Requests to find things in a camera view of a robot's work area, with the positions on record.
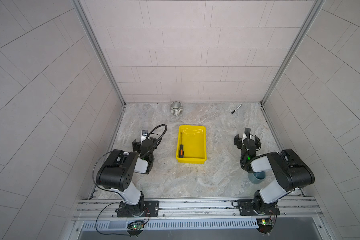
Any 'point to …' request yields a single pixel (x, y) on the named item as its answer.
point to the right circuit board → (264, 224)
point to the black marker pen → (236, 109)
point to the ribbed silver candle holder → (176, 109)
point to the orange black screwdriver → (181, 149)
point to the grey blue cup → (257, 177)
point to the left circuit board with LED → (135, 225)
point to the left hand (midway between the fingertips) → (146, 135)
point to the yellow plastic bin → (194, 140)
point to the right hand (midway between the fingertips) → (245, 133)
